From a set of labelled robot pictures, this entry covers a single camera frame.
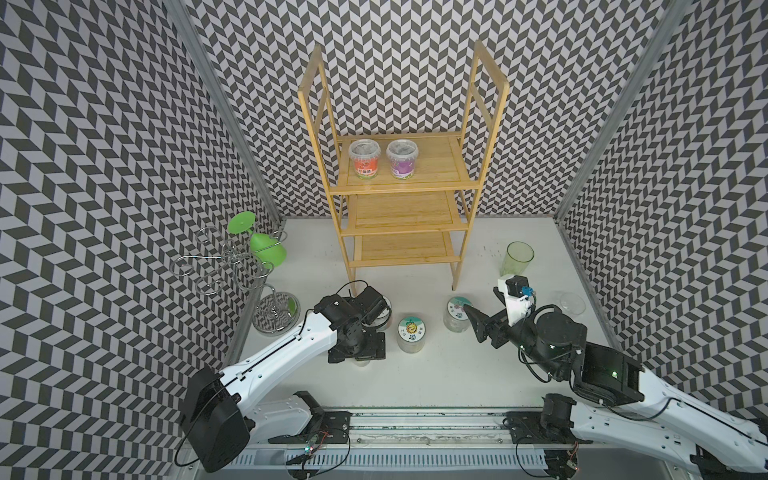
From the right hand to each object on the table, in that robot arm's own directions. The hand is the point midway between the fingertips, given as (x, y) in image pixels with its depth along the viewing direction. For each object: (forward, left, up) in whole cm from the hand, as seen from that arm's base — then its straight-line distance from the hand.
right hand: (481, 304), depth 65 cm
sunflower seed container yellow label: (+1, +15, -19) cm, 25 cm away
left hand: (-6, +28, -18) cm, 33 cm away
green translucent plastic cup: (+25, -19, -16) cm, 36 cm away
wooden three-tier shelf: (+31, +15, +3) cm, 35 cm away
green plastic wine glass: (+21, +55, -7) cm, 60 cm away
